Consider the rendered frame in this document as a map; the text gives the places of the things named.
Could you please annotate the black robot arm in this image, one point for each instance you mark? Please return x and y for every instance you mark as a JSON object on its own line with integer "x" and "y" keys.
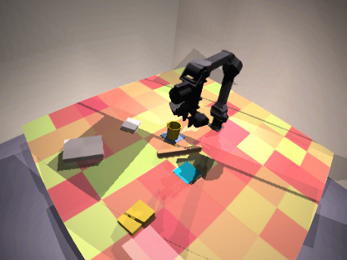
{"x": 199, "y": 70}

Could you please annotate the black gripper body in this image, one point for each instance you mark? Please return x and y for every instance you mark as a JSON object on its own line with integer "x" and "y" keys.
{"x": 198, "y": 119}

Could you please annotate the white flat square tile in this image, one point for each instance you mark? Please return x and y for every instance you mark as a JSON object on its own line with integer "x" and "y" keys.
{"x": 131, "y": 124}

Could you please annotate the yellow flat block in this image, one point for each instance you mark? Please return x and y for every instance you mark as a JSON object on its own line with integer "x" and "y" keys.
{"x": 134, "y": 219}

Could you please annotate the yellow cup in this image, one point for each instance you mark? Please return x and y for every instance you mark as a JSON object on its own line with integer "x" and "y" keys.
{"x": 173, "y": 129}

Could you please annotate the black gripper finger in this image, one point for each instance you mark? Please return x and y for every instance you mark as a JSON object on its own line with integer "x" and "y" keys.
{"x": 185, "y": 116}
{"x": 189, "y": 123}

